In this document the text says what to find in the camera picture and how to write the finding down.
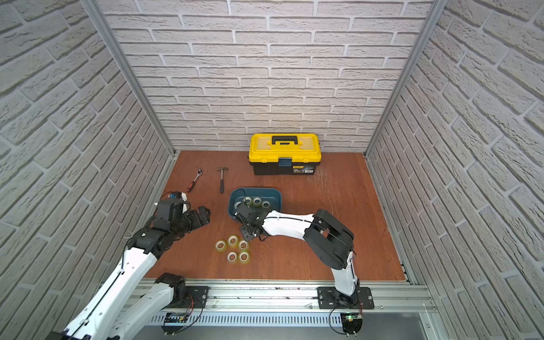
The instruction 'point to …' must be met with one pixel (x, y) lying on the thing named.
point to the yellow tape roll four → (243, 245)
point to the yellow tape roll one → (248, 200)
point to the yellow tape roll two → (220, 245)
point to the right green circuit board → (351, 322)
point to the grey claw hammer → (222, 180)
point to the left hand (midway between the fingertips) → (203, 210)
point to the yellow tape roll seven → (231, 256)
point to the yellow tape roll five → (257, 201)
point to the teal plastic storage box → (274, 195)
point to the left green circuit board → (176, 317)
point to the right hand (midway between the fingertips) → (252, 229)
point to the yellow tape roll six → (265, 205)
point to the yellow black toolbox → (285, 154)
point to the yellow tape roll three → (232, 241)
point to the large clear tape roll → (235, 206)
